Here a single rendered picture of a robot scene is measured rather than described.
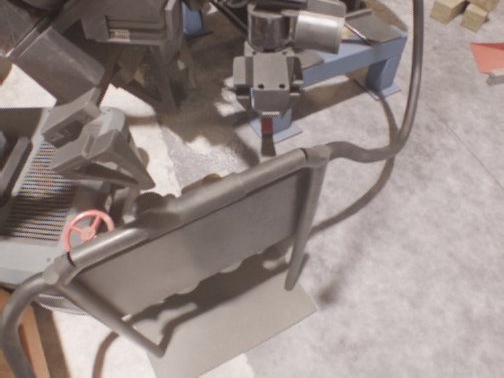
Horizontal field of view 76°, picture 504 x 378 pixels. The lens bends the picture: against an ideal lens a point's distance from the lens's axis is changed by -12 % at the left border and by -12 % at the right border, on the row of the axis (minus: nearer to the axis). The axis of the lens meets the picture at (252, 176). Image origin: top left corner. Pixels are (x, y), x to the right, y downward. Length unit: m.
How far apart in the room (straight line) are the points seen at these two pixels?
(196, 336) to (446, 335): 0.63
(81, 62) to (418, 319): 0.94
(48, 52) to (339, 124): 1.13
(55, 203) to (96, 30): 0.66
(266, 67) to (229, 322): 0.64
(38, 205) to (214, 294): 0.48
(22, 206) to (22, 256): 0.13
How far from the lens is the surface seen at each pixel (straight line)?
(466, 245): 1.17
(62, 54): 0.26
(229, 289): 0.95
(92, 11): 0.25
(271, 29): 0.48
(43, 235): 0.85
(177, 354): 0.93
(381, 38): 1.29
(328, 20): 0.47
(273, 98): 0.45
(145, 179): 0.31
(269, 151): 0.57
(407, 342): 1.00
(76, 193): 0.87
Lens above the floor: 0.91
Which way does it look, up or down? 54 degrees down
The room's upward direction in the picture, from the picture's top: 1 degrees counter-clockwise
